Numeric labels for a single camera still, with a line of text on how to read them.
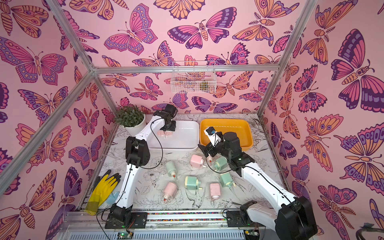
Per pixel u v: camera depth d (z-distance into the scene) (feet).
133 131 3.28
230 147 1.96
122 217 2.09
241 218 2.24
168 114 2.68
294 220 1.28
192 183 2.60
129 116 3.08
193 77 3.13
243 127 3.59
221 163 2.80
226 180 2.61
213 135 2.16
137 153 2.10
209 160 2.93
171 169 2.73
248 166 1.76
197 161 2.87
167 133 3.44
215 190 2.50
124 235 2.33
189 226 2.39
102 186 2.68
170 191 2.49
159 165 3.04
